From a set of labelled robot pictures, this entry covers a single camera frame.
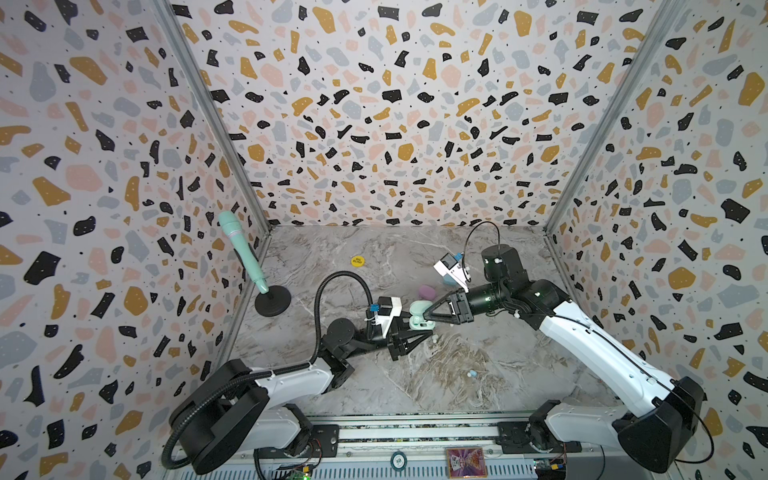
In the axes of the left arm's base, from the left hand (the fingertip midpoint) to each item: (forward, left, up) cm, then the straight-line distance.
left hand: (433, 327), depth 66 cm
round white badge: (-22, +8, -26) cm, 35 cm away
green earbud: (+9, -4, -26) cm, 28 cm away
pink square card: (-23, -8, -24) cm, 34 cm away
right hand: (+2, +1, +4) cm, 4 cm away
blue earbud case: (+6, -3, +9) cm, 12 cm away
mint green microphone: (+26, +50, +6) cm, 57 cm away
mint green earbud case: (+2, +3, 0) cm, 4 cm away
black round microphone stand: (+22, +48, -26) cm, 59 cm away
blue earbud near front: (-2, -14, -27) cm, 30 cm away
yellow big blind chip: (+39, +22, -26) cm, 52 cm away
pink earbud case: (+25, -2, -25) cm, 35 cm away
